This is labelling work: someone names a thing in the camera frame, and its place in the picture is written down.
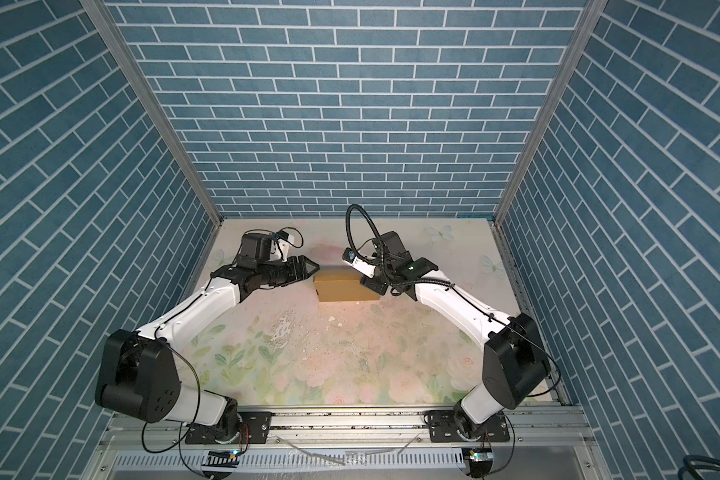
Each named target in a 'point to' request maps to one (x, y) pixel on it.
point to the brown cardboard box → (341, 284)
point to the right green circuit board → (478, 456)
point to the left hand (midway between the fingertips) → (313, 268)
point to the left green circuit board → (227, 459)
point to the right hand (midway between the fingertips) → (365, 265)
